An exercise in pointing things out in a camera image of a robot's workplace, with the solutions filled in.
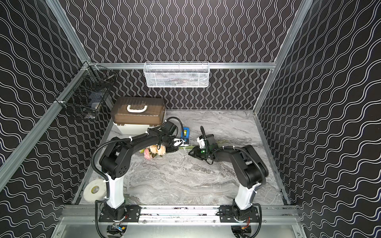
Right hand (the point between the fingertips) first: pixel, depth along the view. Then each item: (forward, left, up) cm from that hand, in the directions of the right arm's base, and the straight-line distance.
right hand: (190, 153), depth 94 cm
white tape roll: (-22, +52, -2) cm, 57 cm away
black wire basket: (+28, +66, +27) cm, 76 cm away
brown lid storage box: (+14, +35, +20) cm, 42 cm away
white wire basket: (+46, +11, +28) cm, 55 cm away
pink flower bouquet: (-1, +24, +4) cm, 24 cm away
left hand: (+6, +9, +3) cm, 11 cm away
